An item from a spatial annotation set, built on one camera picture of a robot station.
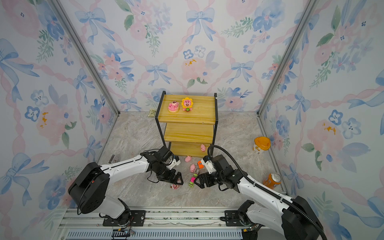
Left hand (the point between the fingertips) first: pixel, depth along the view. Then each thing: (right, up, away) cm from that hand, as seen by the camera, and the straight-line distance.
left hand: (177, 181), depth 82 cm
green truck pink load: (+7, -2, +2) cm, 8 cm away
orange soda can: (+49, +2, -5) cm, 49 cm away
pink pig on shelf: (+15, +16, +16) cm, 27 cm away
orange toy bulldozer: (+13, +6, +9) cm, 17 cm away
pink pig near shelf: (+5, +10, +11) cm, 16 cm away
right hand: (+12, +2, -1) cm, 13 cm away
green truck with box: (+10, +2, +4) cm, 11 cm away
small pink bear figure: (-2, -3, 0) cm, 3 cm away
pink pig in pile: (+8, +5, +8) cm, 12 cm away
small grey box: (-40, +11, +8) cm, 42 cm away
